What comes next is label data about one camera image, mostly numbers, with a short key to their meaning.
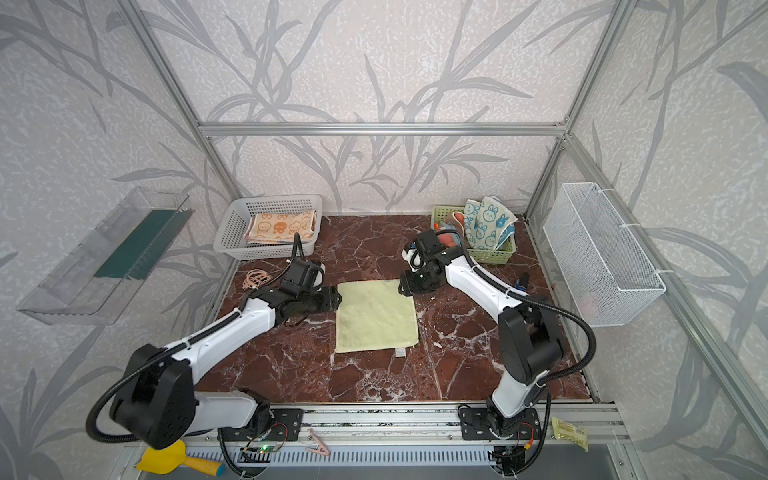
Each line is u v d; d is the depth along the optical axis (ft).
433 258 2.17
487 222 3.63
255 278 3.28
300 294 2.19
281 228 3.67
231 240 3.50
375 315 3.08
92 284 2.09
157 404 1.33
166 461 2.25
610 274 1.99
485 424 2.38
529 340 1.50
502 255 3.34
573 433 2.34
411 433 2.38
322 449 2.28
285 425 2.37
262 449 2.32
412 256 2.64
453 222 3.67
